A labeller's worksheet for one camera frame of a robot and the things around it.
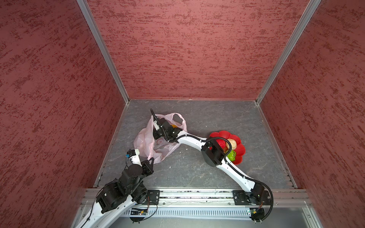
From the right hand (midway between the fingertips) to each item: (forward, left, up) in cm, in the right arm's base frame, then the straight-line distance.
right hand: (151, 132), depth 97 cm
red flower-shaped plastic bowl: (-14, -60, -1) cm, 61 cm away
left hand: (-25, -7, +10) cm, 28 cm away
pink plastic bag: (-18, -3, +14) cm, 23 cm away
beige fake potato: (-11, -55, +2) cm, 56 cm away
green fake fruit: (-19, -52, +2) cm, 55 cm away
